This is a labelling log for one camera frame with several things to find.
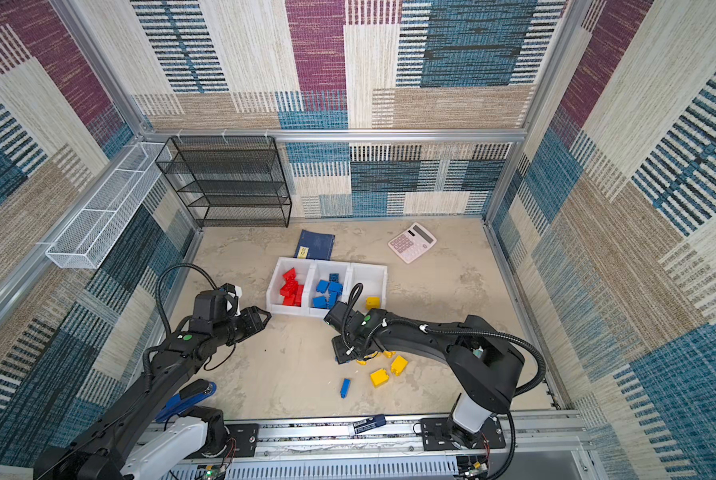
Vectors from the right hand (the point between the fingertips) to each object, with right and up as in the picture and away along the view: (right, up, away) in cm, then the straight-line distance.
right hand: (350, 354), depth 84 cm
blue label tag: (+5, -14, -10) cm, 17 cm away
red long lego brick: (-19, +17, +12) cm, 28 cm away
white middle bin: (-10, +21, +18) cm, 30 cm away
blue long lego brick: (-10, +17, +16) cm, 26 cm away
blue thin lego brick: (-1, -7, -5) cm, 9 cm away
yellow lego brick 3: (+8, -5, -3) cm, 10 cm away
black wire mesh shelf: (-45, +54, +26) cm, 75 cm away
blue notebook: (-14, +31, +27) cm, 43 cm away
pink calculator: (+22, +32, +27) cm, 47 cm away
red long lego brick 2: (-17, +15, +13) cm, 26 cm away
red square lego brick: (-20, +20, +16) cm, 32 cm away
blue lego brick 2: (-6, +20, +18) cm, 27 cm away
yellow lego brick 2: (+13, -3, -1) cm, 14 cm away
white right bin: (+7, +19, +16) cm, 26 cm away
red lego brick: (-19, +13, +10) cm, 25 cm away
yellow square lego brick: (+7, +13, +10) cm, 17 cm away
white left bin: (-15, +23, +13) cm, 30 cm away
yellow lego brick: (+9, +8, -24) cm, 27 cm away
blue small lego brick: (-6, +16, +15) cm, 22 cm away
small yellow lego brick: (+3, -3, +1) cm, 4 cm away
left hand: (-23, +12, -2) cm, 26 cm away
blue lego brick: (-10, +12, +13) cm, 20 cm away
